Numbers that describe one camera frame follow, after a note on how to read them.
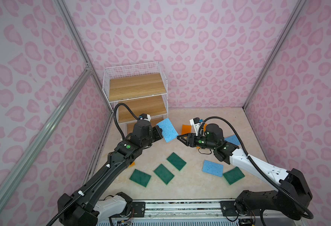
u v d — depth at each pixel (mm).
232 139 996
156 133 642
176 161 899
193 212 725
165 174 839
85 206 381
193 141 653
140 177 827
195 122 691
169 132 737
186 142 677
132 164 523
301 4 687
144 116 664
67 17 719
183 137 749
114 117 526
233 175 819
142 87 753
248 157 510
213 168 863
